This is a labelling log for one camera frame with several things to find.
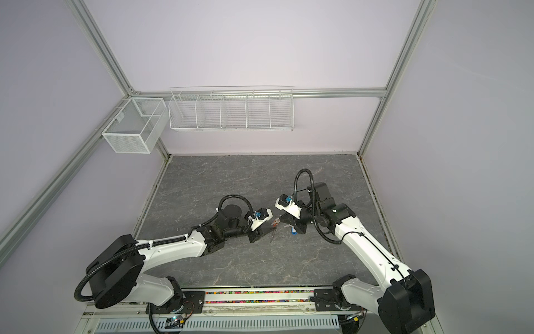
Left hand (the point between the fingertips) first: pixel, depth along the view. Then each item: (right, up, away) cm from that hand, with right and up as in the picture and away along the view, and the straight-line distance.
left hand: (272, 224), depth 79 cm
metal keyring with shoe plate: (+2, +2, -4) cm, 5 cm away
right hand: (+5, +2, -2) cm, 5 cm away
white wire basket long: (-4, +52, +23) cm, 57 cm away
